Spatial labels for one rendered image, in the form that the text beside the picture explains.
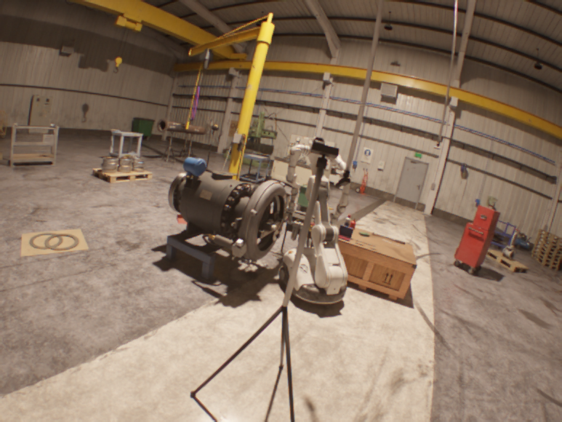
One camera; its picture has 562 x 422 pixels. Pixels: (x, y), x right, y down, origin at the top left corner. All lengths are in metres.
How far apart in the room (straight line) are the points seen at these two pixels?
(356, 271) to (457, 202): 10.27
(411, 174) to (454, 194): 2.18
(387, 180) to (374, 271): 10.00
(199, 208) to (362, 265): 1.81
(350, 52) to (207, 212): 13.02
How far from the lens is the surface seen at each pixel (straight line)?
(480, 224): 5.30
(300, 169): 8.65
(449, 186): 12.86
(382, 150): 12.96
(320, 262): 2.37
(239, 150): 5.92
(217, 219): 2.43
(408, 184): 12.72
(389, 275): 3.06
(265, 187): 2.27
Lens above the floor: 1.32
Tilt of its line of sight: 14 degrees down
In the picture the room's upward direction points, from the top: 13 degrees clockwise
